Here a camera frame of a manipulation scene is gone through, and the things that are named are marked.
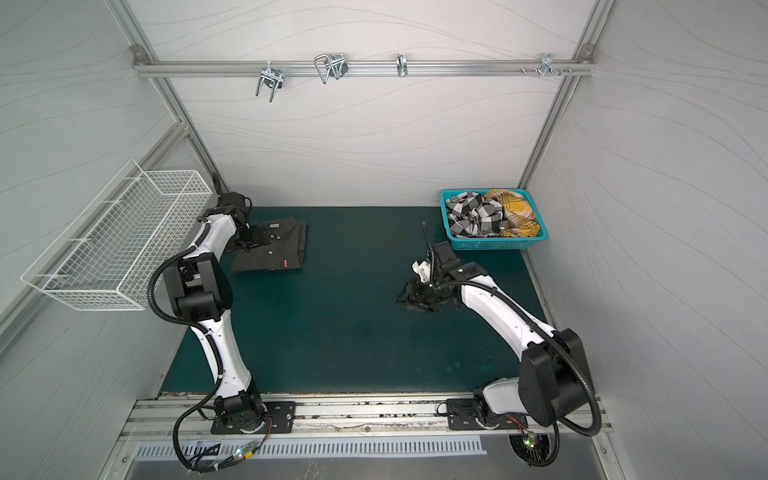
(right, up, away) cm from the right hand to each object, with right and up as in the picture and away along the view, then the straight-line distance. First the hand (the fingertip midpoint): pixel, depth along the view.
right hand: (406, 295), depth 81 cm
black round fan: (+30, -36, -9) cm, 48 cm away
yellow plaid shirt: (+42, +22, +23) cm, 53 cm away
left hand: (-51, +15, +18) cm, 56 cm away
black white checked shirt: (+26, +24, +26) cm, 44 cm away
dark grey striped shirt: (-42, +12, +23) cm, 49 cm away
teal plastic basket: (+22, +14, +22) cm, 34 cm away
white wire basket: (-68, +13, -14) cm, 71 cm away
